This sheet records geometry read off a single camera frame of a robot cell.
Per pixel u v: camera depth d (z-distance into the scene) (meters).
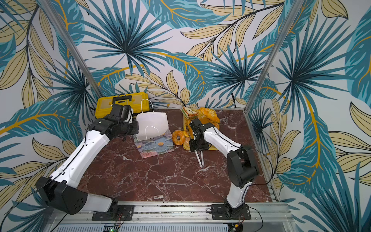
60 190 0.38
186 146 0.96
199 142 0.75
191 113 1.11
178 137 1.01
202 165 0.78
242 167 0.47
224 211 0.69
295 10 0.69
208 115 1.06
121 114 0.58
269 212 0.76
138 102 1.04
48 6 0.67
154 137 0.75
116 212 0.69
